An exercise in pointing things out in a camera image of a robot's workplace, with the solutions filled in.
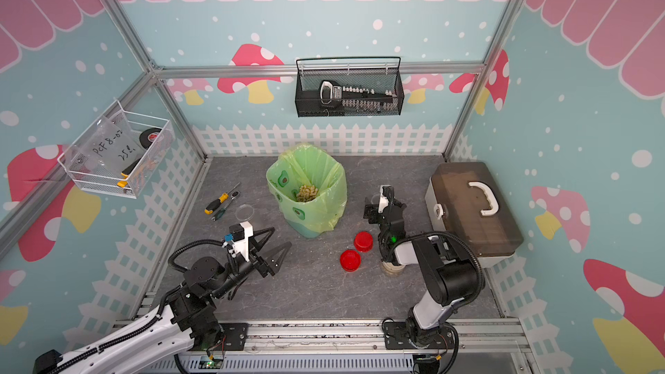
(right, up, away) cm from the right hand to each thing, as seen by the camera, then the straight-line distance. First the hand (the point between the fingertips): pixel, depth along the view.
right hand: (377, 197), depth 94 cm
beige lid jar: (+3, -22, -13) cm, 26 cm away
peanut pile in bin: (-26, +1, 0) cm, 26 cm away
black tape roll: (-73, +19, -14) cm, 77 cm away
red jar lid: (-5, -16, -1) cm, 17 cm away
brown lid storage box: (+29, -1, -5) cm, 29 cm away
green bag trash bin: (-27, +11, -3) cm, 30 cm away
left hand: (-29, -11, -24) cm, 39 cm away
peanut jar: (-1, 0, -1) cm, 2 cm away
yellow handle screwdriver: (-63, -4, +9) cm, 64 cm away
